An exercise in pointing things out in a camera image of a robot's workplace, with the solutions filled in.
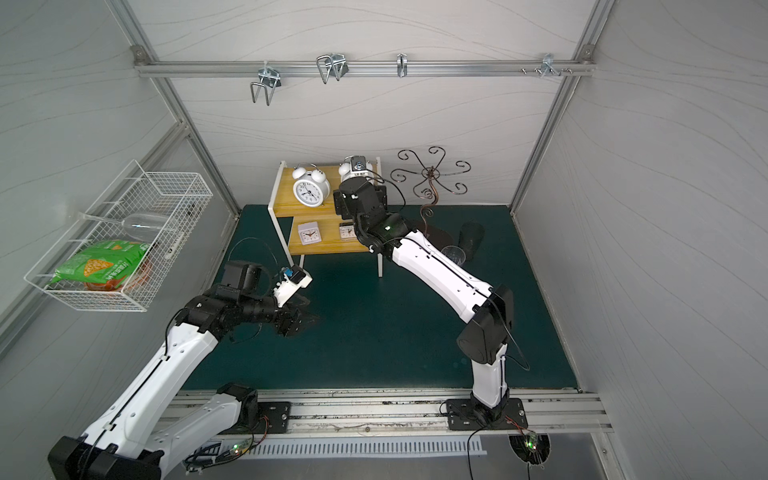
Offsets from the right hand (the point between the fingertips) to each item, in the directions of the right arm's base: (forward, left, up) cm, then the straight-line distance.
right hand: (357, 187), depth 74 cm
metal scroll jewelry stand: (+6, -18, -5) cm, 20 cm away
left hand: (-26, +10, -18) cm, 33 cm away
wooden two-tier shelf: (-2, +20, -4) cm, 21 cm away
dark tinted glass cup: (+8, -34, -27) cm, 45 cm away
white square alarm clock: (-1, +16, -18) cm, 24 cm away
